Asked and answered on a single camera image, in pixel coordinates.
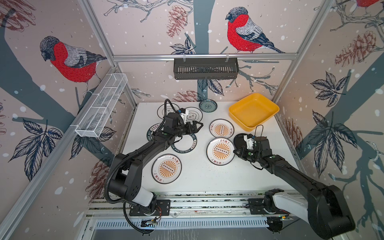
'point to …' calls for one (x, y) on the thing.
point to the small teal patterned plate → (208, 105)
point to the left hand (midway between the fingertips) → (198, 125)
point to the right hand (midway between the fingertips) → (233, 152)
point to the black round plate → (239, 141)
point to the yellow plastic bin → (252, 111)
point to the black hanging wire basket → (206, 68)
